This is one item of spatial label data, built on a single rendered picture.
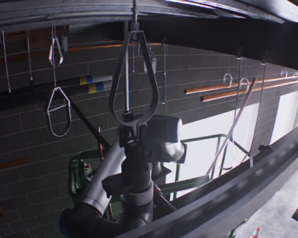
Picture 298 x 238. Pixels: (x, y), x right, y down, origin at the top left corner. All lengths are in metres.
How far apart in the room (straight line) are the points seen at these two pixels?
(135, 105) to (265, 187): 2.48
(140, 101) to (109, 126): 0.48
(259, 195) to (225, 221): 0.07
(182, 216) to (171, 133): 0.73
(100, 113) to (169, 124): 1.66
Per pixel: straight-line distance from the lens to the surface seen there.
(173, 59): 2.87
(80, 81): 1.86
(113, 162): 0.76
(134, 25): 0.46
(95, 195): 0.66
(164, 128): 0.94
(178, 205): 0.91
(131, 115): 0.53
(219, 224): 0.23
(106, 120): 2.58
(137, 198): 0.57
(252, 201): 0.27
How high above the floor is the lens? 4.37
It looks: 23 degrees down
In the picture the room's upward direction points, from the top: 1 degrees clockwise
